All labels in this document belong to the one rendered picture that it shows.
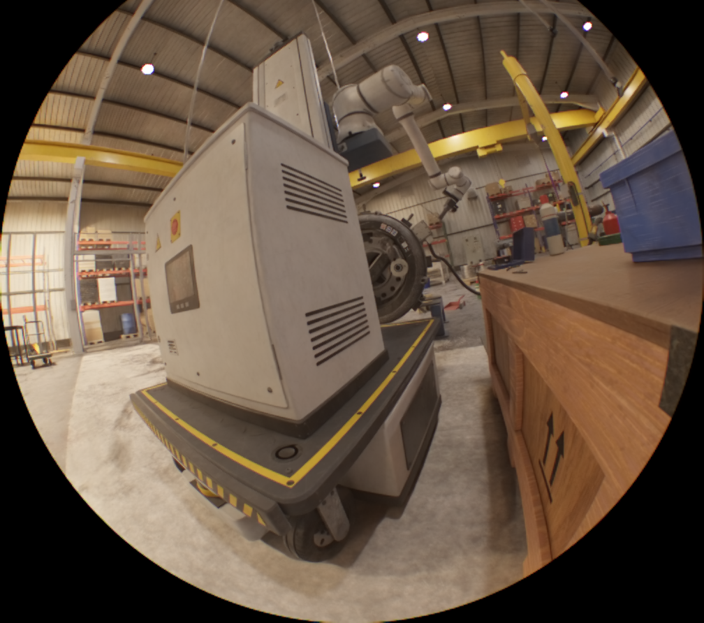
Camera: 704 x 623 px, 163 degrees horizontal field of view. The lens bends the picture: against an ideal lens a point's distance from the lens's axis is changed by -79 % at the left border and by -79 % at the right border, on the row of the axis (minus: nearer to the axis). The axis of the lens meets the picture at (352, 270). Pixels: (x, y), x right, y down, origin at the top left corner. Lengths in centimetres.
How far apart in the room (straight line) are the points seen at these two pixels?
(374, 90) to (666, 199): 92
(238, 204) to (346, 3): 866
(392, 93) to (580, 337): 92
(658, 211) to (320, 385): 50
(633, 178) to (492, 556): 60
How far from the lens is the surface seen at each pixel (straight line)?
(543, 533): 47
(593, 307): 22
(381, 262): 155
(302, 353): 36
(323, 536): 54
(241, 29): 864
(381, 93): 100
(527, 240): 89
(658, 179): 33
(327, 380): 40
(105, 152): 917
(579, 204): 450
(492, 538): 59
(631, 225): 37
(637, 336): 18
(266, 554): 65
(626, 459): 21
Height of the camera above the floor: 52
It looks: 3 degrees up
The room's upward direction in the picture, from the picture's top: 11 degrees counter-clockwise
